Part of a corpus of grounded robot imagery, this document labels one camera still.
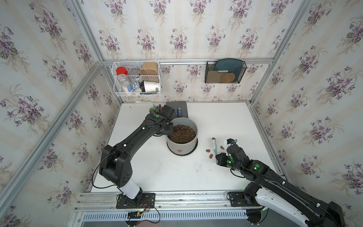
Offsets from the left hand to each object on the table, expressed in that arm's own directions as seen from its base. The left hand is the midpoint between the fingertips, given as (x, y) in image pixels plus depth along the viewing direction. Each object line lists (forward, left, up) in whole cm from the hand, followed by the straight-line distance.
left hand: (171, 131), depth 85 cm
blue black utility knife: (+22, -5, -7) cm, 24 cm away
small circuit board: (-40, +18, -16) cm, 47 cm away
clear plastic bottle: (+27, +31, +15) cm, 44 cm away
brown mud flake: (-6, -24, -13) cm, 28 cm away
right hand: (-14, -27, -4) cm, 30 cm away
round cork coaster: (+36, -39, +14) cm, 55 cm away
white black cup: (+27, +15, +13) cm, 33 cm away
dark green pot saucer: (-9, -10, -11) cm, 18 cm away
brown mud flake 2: (-10, -25, -13) cm, 30 cm away
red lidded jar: (+34, +33, +20) cm, 52 cm away
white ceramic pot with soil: (-3, -8, -4) cm, 10 cm away
